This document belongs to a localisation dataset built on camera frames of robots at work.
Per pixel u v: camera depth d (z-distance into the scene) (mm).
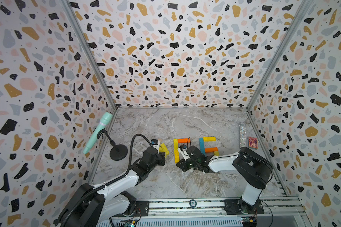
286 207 768
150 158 650
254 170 493
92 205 400
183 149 817
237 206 742
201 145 997
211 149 975
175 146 968
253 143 997
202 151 951
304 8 717
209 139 1021
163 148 953
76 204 373
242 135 1021
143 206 739
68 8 690
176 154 923
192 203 761
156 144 762
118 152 925
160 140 1006
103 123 704
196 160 717
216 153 951
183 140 999
